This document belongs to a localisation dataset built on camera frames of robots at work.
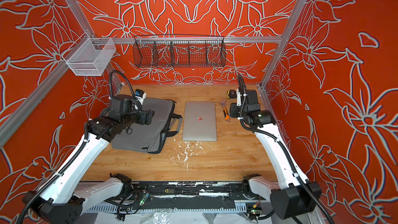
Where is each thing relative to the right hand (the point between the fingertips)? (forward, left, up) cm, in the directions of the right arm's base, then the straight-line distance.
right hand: (234, 104), depth 76 cm
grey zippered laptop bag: (-9, +46, -21) cm, 52 cm away
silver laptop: (+4, +18, -25) cm, 31 cm away
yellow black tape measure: (+27, -5, -21) cm, 35 cm away
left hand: (-4, +43, +2) cm, 44 cm away
